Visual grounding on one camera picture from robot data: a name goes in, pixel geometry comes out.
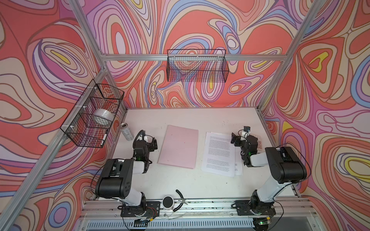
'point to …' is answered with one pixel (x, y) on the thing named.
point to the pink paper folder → (179, 147)
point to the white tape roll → (103, 116)
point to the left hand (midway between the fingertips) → (148, 137)
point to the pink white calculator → (259, 144)
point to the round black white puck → (167, 202)
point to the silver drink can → (126, 132)
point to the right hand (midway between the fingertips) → (239, 135)
